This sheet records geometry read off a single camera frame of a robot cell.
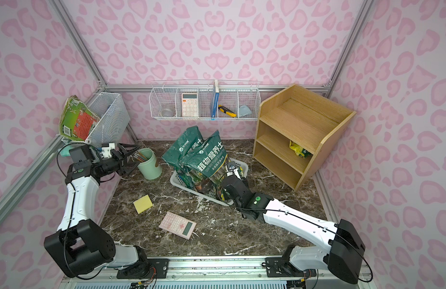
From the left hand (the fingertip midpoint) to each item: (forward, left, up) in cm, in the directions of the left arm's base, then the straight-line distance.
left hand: (136, 151), depth 76 cm
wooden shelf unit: (+15, -69, +2) cm, 70 cm away
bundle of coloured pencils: (+8, +6, -15) cm, 18 cm away
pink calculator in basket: (+30, -19, +2) cm, 35 cm away
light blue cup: (+33, -47, -4) cm, 58 cm away
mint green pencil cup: (+5, +3, -19) cm, 20 cm away
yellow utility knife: (+31, -38, -3) cm, 49 cm away
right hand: (-8, -39, -9) cm, 41 cm away
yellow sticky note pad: (-10, +6, -30) cm, 32 cm away
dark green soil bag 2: (-1, -29, -7) cm, 30 cm away
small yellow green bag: (+8, -73, -9) cm, 74 cm away
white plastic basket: (-5, -29, -29) cm, 41 cm away
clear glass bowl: (+29, -7, -2) cm, 30 cm away
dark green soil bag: (0, -15, -3) cm, 15 cm away
